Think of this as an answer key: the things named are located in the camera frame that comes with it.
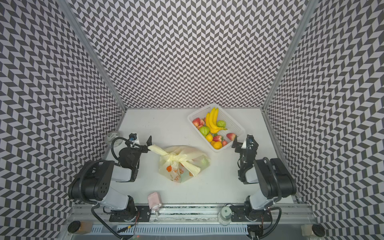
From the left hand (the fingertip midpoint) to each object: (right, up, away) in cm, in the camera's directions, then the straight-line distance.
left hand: (144, 136), depth 90 cm
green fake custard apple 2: (+49, +7, +12) cm, 51 cm away
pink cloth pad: (+12, -29, -19) cm, 36 cm away
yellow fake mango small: (+45, -6, +1) cm, 45 cm away
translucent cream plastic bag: (+23, -13, -12) cm, 29 cm away
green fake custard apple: (+37, +3, +6) cm, 38 cm away
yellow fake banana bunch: (+43, +9, +12) cm, 45 cm away
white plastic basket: (+57, +6, +10) cm, 58 cm away
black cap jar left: (-16, -36, -28) cm, 48 cm away
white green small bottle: (+45, -32, -26) cm, 61 cm away
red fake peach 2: (+50, -5, +4) cm, 50 cm away
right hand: (+61, -2, -1) cm, 61 cm away
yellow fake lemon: (+40, -2, +5) cm, 41 cm away
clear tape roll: (-25, 0, +9) cm, 27 cm away
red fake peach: (+33, +8, +15) cm, 37 cm away
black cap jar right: (+82, -37, -27) cm, 94 cm away
